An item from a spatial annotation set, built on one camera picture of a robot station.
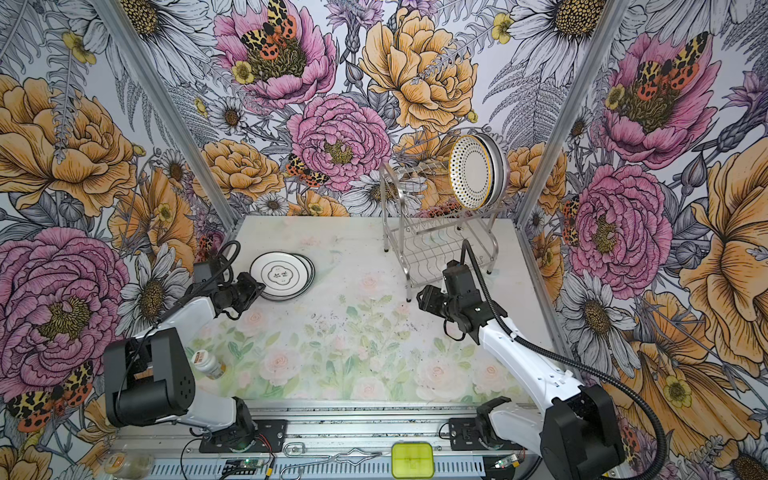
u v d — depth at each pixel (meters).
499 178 0.77
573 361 0.46
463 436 0.74
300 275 1.00
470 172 0.89
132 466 0.66
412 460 0.70
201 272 0.72
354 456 0.72
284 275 0.99
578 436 0.40
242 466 0.71
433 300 0.74
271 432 0.75
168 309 0.92
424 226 0.80
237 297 0.78
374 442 0.75
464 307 0.63
